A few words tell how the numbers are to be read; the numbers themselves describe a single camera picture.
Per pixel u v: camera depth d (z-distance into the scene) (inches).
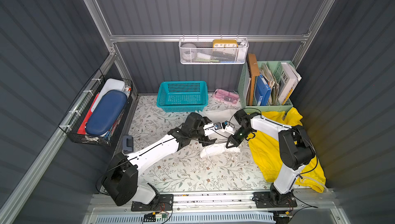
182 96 47.0
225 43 34.2
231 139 30.9
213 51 35.5
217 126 26.4
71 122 24.0
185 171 33.1
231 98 45.6
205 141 28.0
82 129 25.4
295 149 19.5
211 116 43.9
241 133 30.7
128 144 36.6
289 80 36.8
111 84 30.5
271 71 40.1
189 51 32.5
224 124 33.2
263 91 38.6
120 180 16.4
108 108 27.1
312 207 25.1
